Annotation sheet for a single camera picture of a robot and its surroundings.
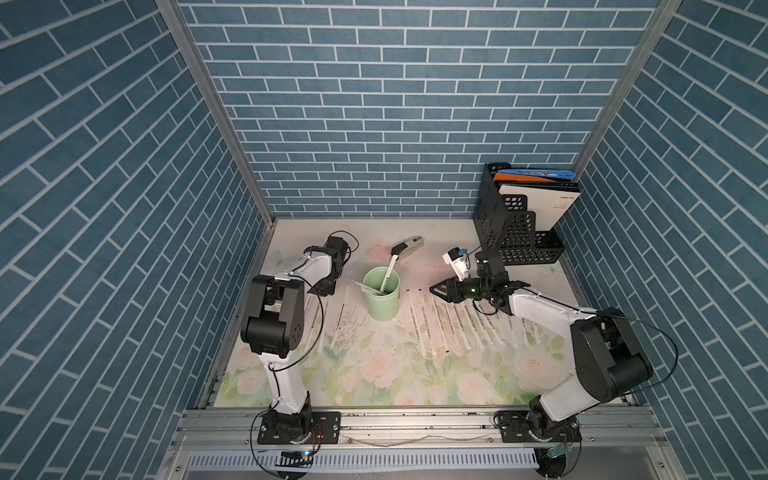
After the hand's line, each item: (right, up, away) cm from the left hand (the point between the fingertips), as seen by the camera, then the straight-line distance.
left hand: (317, 289), depth 95 cm
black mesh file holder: (+60, +19, -4) cm, 63 cm away
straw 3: (+39, -11, -4) cm, 41 cm away
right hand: (+38, +1, -8) cm, 38 cm away
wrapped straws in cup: (+22, +3, -6) cm, 23 cm away
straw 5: (+53, -11, -4) cm, 54 cm away
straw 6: (+61, -11, -4) cm, 63 cm away
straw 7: (+65, -12, -5) cm, 66 cm away
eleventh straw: (+8, -9, -2) cm, 12 cm away
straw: (+32, -11, -4) cm, 34 cm away
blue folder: (+77, +37, -1) cm, 86 cm away
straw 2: (+35, -11, -3) cm, 37 cm away
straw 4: (+45, -11, -4) cm, 46 cm away
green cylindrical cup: (+21, -4, -8) cm, 23 cm away
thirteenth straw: (+3, -10, -3) cm, 11 cm away
